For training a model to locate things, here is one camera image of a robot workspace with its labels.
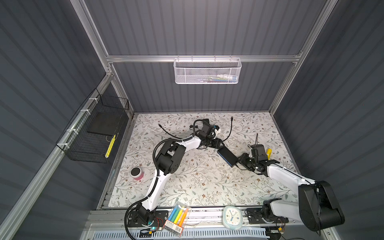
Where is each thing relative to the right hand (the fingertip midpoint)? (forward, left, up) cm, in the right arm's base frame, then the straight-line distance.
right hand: (241, 160), depth 91 cm
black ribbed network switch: (+4, +7, -2) cm, 8 cm away
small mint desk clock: (-30, +10, 0) cm, 32 cm away
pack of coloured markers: (-28, +36, -2) cm, 46 cm away
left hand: (+12, +10, -1) cm, 16 cm away
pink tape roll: (-10, +61, +4) cm, 62 cm away
